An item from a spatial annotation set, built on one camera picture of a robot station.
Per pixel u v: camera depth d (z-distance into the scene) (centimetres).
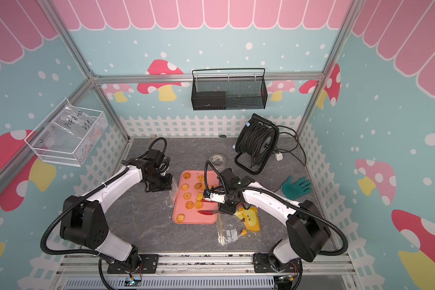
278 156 107
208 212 81
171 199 89
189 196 94
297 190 95
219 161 106
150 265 74
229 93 92
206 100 87
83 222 44
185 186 97
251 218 83
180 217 87
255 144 89
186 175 102
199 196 94
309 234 43
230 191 62
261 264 74
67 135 72
